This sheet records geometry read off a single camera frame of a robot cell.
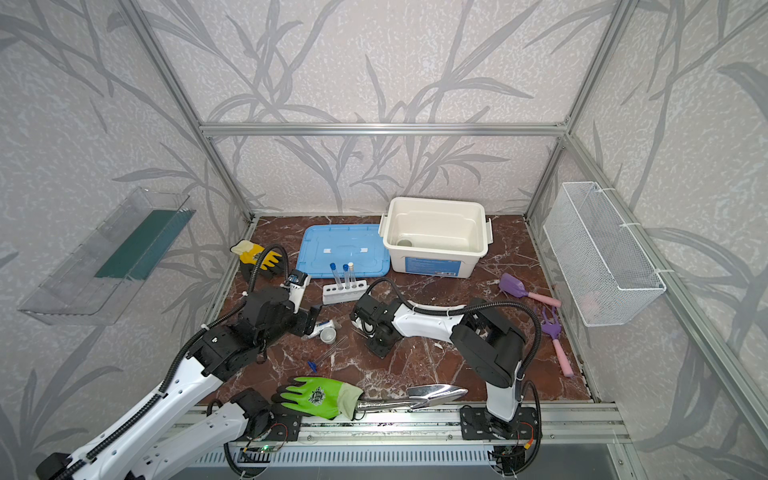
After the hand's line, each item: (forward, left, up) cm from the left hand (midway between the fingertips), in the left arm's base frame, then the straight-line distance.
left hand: (314, 293), depth 75 cm
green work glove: (-20, -2, -18) cm, 27 cm away
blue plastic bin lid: (+32, -8, -21) cm, 39 cm away
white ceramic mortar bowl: (+31, -23, -18) cm, 43 cm away
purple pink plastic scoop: (+14, -60, -19) cm, 65 cm away
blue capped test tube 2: (+11, -5, -10) cm, 16 cm away
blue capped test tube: (+11, -2, -8) cm, 14 cm away
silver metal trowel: (-20, -27, -20) cm, 39 cm away
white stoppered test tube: (+12, -7, -8) cm, 16 cm away
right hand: (-3, -16, -19) cm, 25 cm away
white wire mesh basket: (-2, -65, +16) cm, 67 cm away
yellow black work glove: (+26, +33, -19) cm, 46 cm away
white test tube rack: (+10, -4, -17) cm, 20 cm away
